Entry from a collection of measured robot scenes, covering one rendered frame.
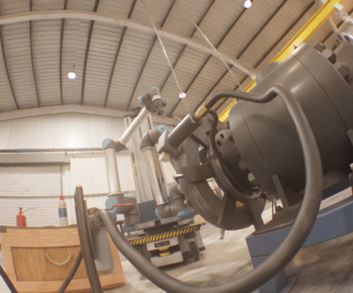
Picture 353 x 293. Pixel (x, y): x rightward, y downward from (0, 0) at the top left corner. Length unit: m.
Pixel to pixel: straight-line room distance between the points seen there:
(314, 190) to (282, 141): 0.41
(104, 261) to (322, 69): 1.02
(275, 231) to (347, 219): 0.22
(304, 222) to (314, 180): 0.06
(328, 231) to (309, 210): 0.28
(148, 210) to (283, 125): 1.45
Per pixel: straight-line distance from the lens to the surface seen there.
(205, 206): 0.85
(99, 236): 0.71
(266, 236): 0.60
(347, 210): 0.52
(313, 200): 0.27
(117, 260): 1.27
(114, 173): 1.61
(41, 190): 9.67
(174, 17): 8.69
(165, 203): 1.24
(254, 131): 0.70
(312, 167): 0.30
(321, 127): 0.65
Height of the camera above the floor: 0.37
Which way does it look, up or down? 25 degrees up
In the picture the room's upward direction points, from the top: 16 degrees counter-clockwise
